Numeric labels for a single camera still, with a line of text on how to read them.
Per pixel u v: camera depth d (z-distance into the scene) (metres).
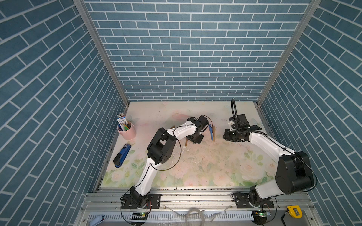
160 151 0.56
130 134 0.94
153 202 0.74
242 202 0.73
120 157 0.88
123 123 0.88
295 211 0.69
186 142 0.97
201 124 0.79
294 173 0.43
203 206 0.74
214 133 1.02
